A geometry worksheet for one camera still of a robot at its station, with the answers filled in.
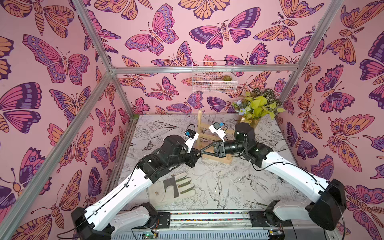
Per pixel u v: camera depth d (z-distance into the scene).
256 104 0.92
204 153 0.64
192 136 0.59
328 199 0.38
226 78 0.92
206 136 0.86
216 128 0.62
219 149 0.59
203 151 0.64
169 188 0.84
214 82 1.05
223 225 0.73
